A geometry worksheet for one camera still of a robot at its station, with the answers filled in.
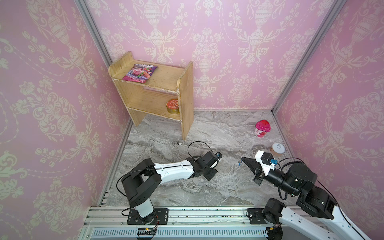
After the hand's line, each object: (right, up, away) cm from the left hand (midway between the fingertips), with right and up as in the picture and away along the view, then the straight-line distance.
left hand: (213, 171), depth 85 cm
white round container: (+42, +12, +9) cm, 44 cm away
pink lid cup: (+34, +25, +13) cm, 44 cm away
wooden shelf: (-38, +51, +19) cm, 67 cm away
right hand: (+10, +14, -25) cm, 30 cm away
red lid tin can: (-24, +38, +4) cm, 45 cm away
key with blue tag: (+8, +11, -25) cm, 28 cm away
